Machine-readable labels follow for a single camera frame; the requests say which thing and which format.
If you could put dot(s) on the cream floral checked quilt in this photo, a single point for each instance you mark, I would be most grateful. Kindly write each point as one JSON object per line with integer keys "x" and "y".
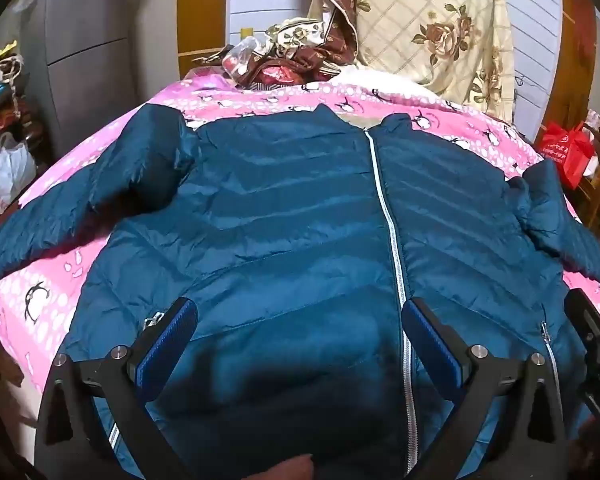
{"x": 405, "y": 20}

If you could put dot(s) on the white pillow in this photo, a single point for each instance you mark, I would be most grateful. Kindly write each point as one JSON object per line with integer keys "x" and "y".
{"x": 380, "y": 82}

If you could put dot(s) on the wooden shelf rack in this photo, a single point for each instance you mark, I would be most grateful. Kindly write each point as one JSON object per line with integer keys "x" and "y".
{"x": 597, "y": 200}

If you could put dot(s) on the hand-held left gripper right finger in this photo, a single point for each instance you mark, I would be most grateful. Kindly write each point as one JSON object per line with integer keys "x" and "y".
{"x": 430, "y": 345}

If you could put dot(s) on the red shopping bag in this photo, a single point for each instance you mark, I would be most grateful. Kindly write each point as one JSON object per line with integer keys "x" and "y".
{"x": 562, "y": 150}

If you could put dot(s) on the brown cream patterned bedding heap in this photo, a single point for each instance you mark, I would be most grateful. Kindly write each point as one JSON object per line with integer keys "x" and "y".
{"x": 300, "y": 40}

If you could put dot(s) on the teal quilted zip jacket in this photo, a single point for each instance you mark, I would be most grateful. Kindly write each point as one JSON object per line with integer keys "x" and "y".
{"x": 290, "y": 210}

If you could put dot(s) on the pink penguin print blanket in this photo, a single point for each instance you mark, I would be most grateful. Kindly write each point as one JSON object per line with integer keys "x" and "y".
{"x": 305, "y": 97}

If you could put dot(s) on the clear plastic bag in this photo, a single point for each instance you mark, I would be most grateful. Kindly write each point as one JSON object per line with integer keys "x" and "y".
{"x": 240, "y": 60}

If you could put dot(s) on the grey refrigerator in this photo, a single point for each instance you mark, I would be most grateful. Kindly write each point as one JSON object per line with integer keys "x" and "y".
{"x": 90, "y": 35}

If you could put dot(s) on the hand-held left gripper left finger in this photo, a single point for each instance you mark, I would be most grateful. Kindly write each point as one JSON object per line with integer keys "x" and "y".
{"x": 170, "y": 340}

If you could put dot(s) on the white plastic bag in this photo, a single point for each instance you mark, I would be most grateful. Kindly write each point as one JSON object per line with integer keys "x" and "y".
{"x": 15, "y": 165}

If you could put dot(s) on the person's left hand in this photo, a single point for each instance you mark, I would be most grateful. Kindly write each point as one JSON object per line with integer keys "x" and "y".
{"x": 295, "y": 469}

